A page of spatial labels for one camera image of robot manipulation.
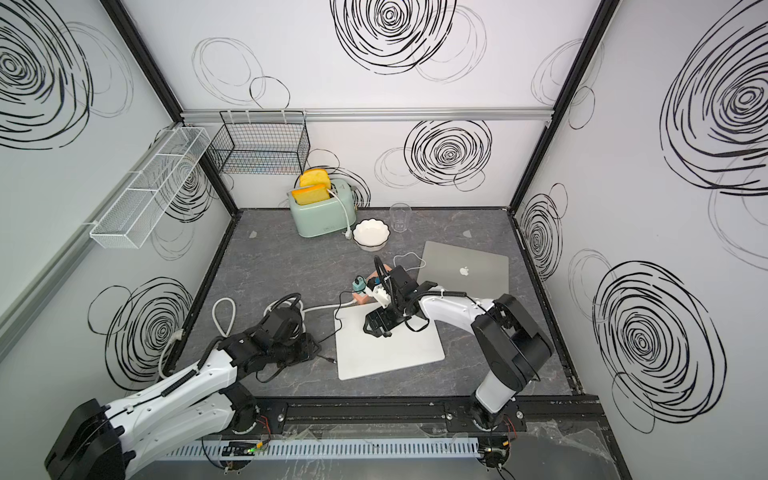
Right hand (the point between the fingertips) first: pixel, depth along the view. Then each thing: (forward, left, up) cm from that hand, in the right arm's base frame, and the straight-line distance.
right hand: (376, 324), depth 86 cm
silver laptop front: (-8, +4, -4) cm, 9 cm away
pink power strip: (+9, +5, -2) cm, 10 cm away
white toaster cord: (+35, +12, +1) cm, 37 cm away
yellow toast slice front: (+38, +24, +16) cm, 47 cm away
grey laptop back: (+21, -34, -5) cm, 40 cm away
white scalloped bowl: (+35, +4, -1) cm, 35 cm away
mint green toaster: (+36, +20, +7) cm, 41 cm away
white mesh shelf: (+11, +59, +31) cm, 68 cm away
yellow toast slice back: (+45, +23, +18) cm, 53 cm away
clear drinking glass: (+43, -7, +1) cm, 43 cm away
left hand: (-8, +15, 0) cm, 17 cm away
